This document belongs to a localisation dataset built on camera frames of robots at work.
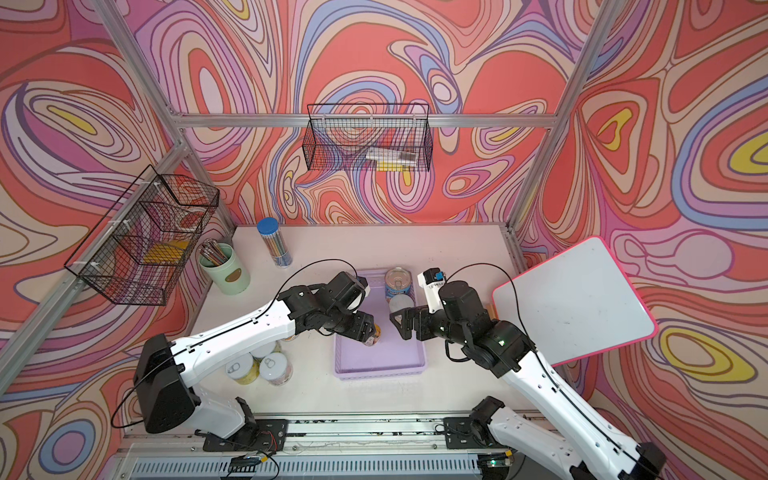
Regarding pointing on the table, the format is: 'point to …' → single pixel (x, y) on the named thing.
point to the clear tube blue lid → (268, 228)
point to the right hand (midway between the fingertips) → (410, 322)
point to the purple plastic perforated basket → (393, 355)
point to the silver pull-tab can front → (275, 369)
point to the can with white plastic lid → (374, 340)
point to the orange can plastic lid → (399, 302)
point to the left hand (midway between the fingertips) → (370, 329)
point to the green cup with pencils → (222, 267)
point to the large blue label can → (397, 282)
